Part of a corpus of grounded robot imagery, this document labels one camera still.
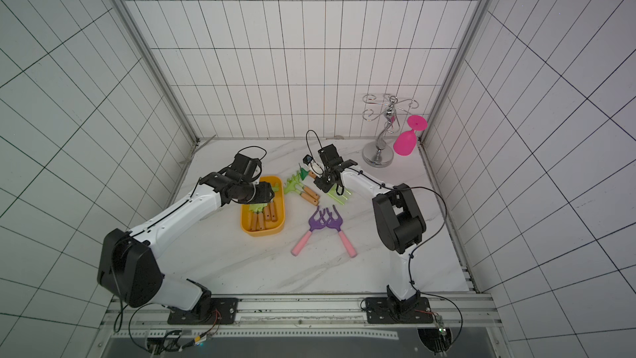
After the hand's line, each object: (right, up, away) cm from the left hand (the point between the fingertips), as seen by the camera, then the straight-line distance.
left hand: (264, 199), depth 84 cm
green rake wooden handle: (-5, -9, +6) cm, 12 cm away
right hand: (+17, +6, +13) cm, 22 cm away
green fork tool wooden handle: (+27, -1, +8) cm, 28 cm away
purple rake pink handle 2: (+26, -10, +6) cm, 28 cm away
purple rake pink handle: (+17, -10, +6) cm, 21 cm away
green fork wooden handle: (+1, -6, +9) cm, 10 cm away
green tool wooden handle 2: (+15, -2, +14) cm, 20 cm away
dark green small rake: (+12, +8, +23) cm, 27 cm away
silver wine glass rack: (+46, +17, +28) cm, 56 cm away
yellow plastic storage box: (+1, -11, +5) cm, 12 cm away
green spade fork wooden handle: (-3, -9, +6) cm, 11 cm away
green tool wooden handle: (+16, 0, +14) cm, 21 cm away
